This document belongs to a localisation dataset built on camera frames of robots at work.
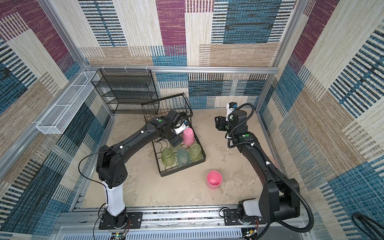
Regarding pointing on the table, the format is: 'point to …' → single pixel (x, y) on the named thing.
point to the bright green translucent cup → (195, 152)
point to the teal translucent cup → (183, 157)
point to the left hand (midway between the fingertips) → (175, 134)
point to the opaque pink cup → (214, 179)
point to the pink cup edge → (188, 136)
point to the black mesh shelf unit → (125, 90)
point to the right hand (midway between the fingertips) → (219, 119)
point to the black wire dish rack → (178, 102)
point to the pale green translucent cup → (177, 148)
